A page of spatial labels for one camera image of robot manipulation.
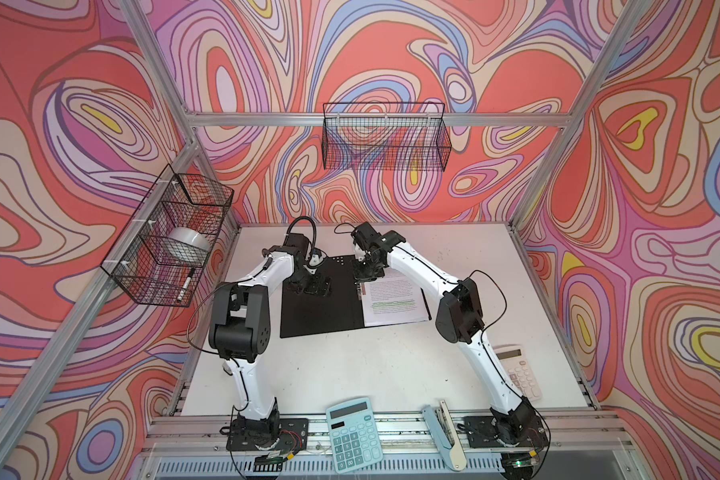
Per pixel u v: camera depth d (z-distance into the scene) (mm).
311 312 959
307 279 846
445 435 704
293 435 731
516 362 825
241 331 514
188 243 703
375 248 727
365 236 785
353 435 719
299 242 807
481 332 632
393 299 984
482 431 736
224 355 527
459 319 605
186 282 728
